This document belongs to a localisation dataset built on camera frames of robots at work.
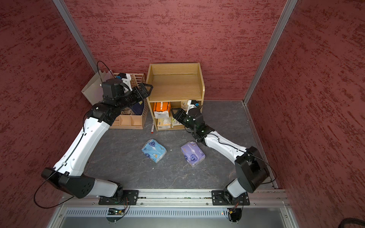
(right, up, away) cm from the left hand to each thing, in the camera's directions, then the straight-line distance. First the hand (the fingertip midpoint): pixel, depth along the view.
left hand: (147, 92), depth 70 cm
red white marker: (-5, -23, +31) cm, 39 cm away
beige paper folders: (-39, +4, +17) cm, 43 cm away
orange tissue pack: (+4, -6, +15) cm, 17 cm away
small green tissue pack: (+12, -17, +30) cm, 36 cm away
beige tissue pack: (+18, -5, +20) cm, 27 cm away
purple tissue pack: (+24, -35, +15) cm, 45 cm away
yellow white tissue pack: (+4, -18, +28) cm, 33 cm away
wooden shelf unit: (+12, +9, +18) cm, 24 cm away
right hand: (+12, -11, +10) cm, 19 cm away
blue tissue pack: (-1, -34, +18) cm, 39 cm away
